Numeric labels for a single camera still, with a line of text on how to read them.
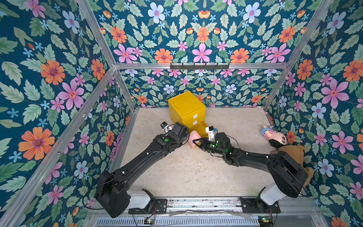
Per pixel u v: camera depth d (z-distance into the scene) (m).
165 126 0.71
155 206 0.73
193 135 0.82
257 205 0.66
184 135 0.62
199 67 0.93
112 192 0.39
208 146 0.74
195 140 0.80
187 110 0.88
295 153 0.83
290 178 0.46
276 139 0.90
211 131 0.78
